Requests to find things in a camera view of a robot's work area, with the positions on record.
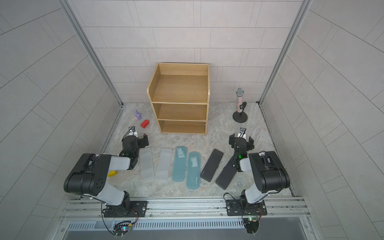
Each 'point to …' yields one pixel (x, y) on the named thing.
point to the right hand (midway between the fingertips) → (241, 133)
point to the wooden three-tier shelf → (180, 94)
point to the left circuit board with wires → (122, 227)
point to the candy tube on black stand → (240, 117)
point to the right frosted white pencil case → (162, 171)
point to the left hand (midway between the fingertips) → (140, 132)
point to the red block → (145, 123)
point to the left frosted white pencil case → (146, 163)
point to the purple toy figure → (138, 116)
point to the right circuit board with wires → (251, 224)
